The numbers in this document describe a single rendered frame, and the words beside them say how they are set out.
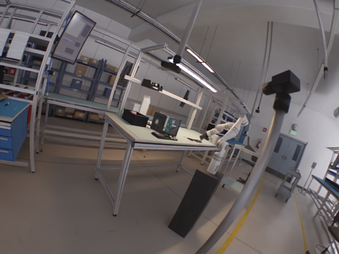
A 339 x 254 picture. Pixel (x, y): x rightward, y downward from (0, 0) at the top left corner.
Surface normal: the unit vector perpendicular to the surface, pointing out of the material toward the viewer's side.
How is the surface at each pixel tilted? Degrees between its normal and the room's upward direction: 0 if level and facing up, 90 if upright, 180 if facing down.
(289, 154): 90
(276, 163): 90
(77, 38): 101
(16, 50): 90
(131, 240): 0
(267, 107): 90
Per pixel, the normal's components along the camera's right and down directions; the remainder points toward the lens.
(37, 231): 0.33, -0.94
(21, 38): 0.67, 0.27
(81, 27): 0.80, 0.52
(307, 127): -0.69, -0.14
